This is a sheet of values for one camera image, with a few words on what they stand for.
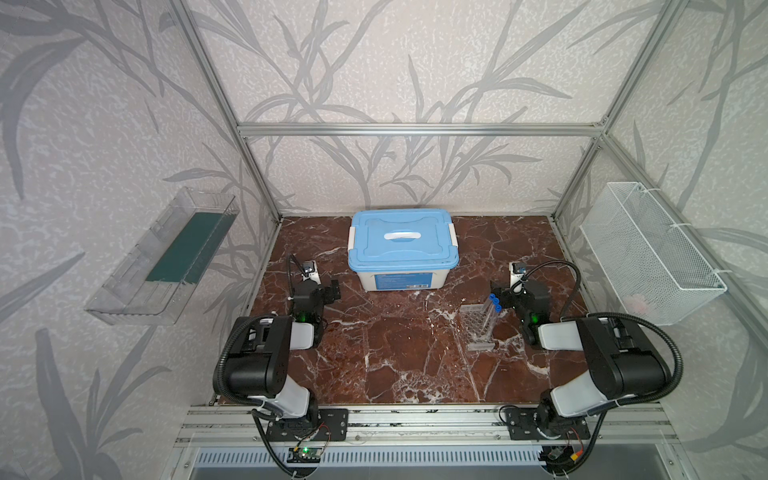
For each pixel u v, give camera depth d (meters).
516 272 0.82
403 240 0.91
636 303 0.73
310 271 0.81
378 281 0.93
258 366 0.45
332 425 0.73
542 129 0.96
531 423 0.73
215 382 0.44
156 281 0.63
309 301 0.72
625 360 0.46
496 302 0.79
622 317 0.50
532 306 0.71
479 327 0.89
